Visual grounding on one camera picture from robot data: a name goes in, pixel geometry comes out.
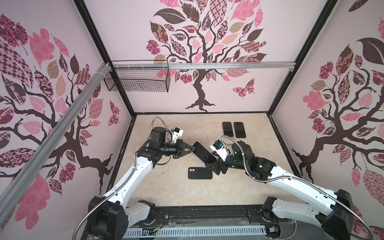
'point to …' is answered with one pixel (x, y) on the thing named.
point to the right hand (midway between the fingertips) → (210, 156)
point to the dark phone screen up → (239, 130)
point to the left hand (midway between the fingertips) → (194, 152)
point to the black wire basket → (139, 75)
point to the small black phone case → (199, 173)
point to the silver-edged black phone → (202, 154)
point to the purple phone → (227, 129)
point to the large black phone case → (239, 130)
